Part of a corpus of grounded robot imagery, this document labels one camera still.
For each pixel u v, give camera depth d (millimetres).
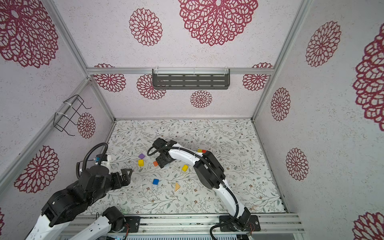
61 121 729
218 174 585
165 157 808
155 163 941
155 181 876
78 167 531
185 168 922
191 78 927
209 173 556
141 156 997
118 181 563
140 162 949
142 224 745
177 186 855
